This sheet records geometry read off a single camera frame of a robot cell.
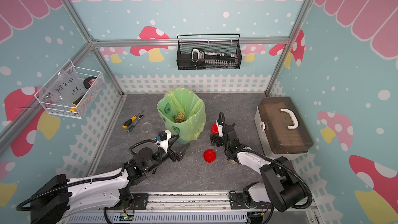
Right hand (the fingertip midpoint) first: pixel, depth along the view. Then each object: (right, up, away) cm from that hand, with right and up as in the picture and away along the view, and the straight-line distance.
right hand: (217, 132), depth 91 cm
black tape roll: (-68, +28, -12) cm, 74 cm away
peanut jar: (-2, +3, -6) cm, 7 cm away
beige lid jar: (+8, -15, -8) cm, 19 cm away
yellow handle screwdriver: (-56, +7, +13) cm, 58 cm away
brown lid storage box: (+34, +2, -8) cm, 35 cm away
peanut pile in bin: (-22, +8, +2) cm, 24 cm away
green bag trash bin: (-21, +11, +5) cm, 24 cm away
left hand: (-17, -3, -17) cm, 24 cm away
